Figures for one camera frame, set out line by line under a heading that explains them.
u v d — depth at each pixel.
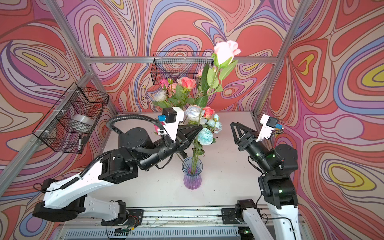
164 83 0.78
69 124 0.71
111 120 0.27
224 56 0.32
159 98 0.75
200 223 0.73
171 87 0.77
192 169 0.72
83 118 0.73
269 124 0.45
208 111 0.63
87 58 0.86
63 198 0.36
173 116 0.35
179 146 0.37
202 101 0.36
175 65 0.91
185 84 0.72
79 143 0.72
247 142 0.46
